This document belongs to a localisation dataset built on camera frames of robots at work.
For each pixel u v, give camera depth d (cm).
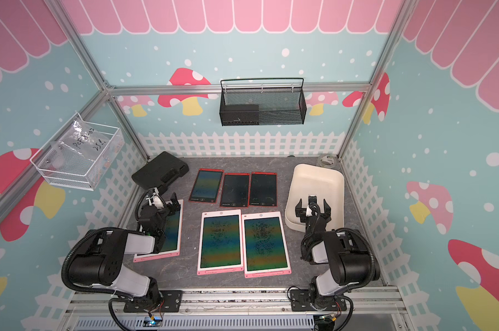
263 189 106
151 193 76
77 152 70
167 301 75
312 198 76
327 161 116
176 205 87
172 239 88
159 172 107
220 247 87
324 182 109
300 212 84
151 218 71
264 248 87
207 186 110
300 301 74
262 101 95
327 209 83
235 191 110
